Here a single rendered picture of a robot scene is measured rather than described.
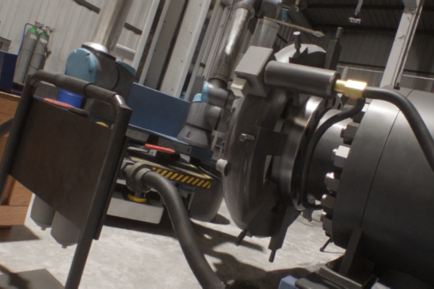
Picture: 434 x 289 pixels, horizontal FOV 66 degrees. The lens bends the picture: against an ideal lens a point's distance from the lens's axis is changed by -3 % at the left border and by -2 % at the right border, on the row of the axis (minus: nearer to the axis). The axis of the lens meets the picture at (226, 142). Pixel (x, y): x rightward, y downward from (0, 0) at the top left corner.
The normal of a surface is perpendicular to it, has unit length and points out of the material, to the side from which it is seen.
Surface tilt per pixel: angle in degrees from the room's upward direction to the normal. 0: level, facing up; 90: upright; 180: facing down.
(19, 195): 90
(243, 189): 115
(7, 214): 90
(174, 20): 90
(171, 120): 90
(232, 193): 125
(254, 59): 67
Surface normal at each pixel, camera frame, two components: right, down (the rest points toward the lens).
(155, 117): 0.40, 0.15
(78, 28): 0.73, 0.25
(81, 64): -0.33, 0.00
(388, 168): -0.52, -0.17
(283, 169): -0.61, 0.26
